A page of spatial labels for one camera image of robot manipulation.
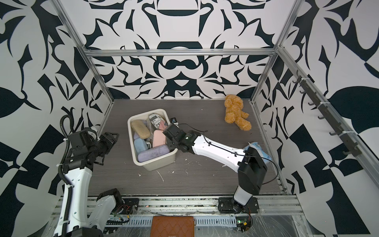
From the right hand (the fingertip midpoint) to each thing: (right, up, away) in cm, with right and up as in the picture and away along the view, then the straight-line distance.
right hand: (171, 136), depth 81 cm
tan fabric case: (-17, +5, -1) cm, 17 cm away
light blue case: (-16, -4, -4) cm, 17 cm away
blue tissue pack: (+49, -7, +8) cm, 50 cm away
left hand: (-29, +1, -5) cm, 29 cm away
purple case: (-8, -7, -7) cm, 13 cm away
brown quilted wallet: (+2, -38, -14) cm, 41 cm away
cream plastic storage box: (-5, -11, -10) cm, 16 cm away
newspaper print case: (-8, +8, +4) cm, 12 cm away
